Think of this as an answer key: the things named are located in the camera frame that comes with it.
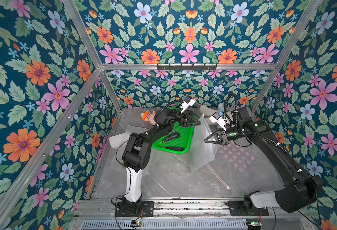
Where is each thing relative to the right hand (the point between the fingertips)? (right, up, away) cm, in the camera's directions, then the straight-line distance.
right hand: (209, 137), depth 67 cm
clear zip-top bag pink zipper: (+9, -26, +17) cm, 32 cm away
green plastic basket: (-14, -9, +32) cm, 36 cm away
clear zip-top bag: (-4, -7, +2) cm, 9 cm away
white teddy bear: (+7, +16, +40) cm, 44 cm away
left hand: (-5, +6, +2) cm, 8 cm away
